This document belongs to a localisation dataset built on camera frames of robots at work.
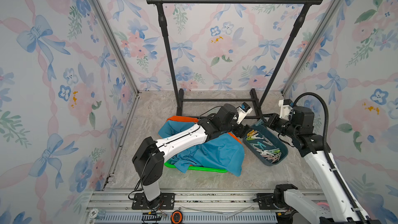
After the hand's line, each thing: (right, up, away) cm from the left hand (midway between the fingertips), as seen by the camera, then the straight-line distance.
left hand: (249, 123), depth 74 cm
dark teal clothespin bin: (+15, -15, +18) cm, 28 cm away
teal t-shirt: (-12, -16, +6) cm, 21 cm away
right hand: (+5, +4, -1) cm, 7 cm away
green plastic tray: (-38, -21, +2) cm, 43 cm away
